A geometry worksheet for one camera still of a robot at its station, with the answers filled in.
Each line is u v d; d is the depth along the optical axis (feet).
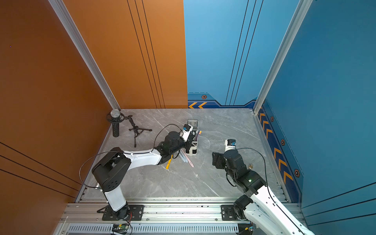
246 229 2.28
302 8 2.29
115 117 2.77
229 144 2.12
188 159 3.00
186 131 2.46
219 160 2.15
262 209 1.55
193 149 2.85
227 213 2.38
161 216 2.39
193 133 2.73
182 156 3.04
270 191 1.56
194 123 3.38
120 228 2.36
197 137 2.88
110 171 1.56
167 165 2.93
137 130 3.27
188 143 2.54
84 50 2.78
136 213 2.43
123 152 1.73
